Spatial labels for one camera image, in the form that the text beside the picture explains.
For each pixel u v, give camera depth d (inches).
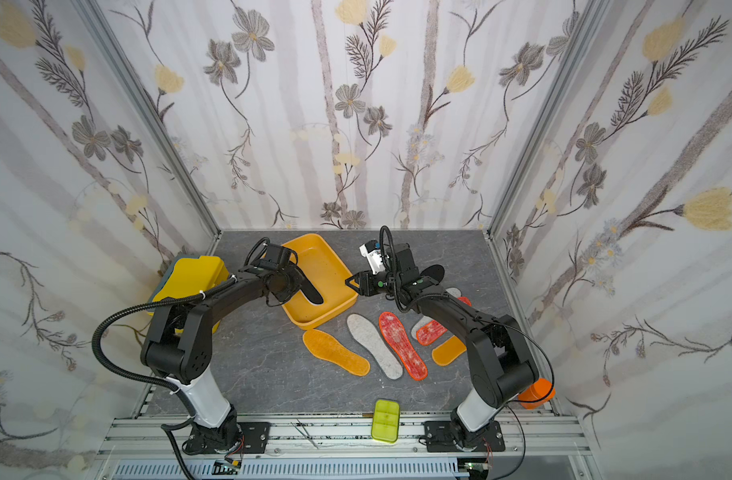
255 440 29.0
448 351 35.1
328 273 42.3
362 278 29.9
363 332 36.6
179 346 19.0
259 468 27.7
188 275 35.3
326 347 35.0
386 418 30.2
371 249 30.2
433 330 36.4
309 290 38.2
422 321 37.5
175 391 20.5
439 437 28.9
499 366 17.8
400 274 26.6
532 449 29.1
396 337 35.8
